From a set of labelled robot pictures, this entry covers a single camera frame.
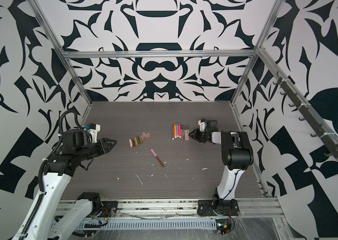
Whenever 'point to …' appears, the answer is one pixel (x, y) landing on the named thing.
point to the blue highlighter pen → (177, 129)
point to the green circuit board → (223, 226)
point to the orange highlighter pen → (175, 131)
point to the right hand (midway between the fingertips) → (192, 133)
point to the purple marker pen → (173, 138)
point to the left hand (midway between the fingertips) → (113, 140)
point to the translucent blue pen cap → (144, 134)
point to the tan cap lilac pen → (185, 131)
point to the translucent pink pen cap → (142, 138)
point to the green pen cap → (138, 140)
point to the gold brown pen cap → (140, 136)
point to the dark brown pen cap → (133, 142)
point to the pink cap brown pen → (156, 155)
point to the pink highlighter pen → (180, 133)
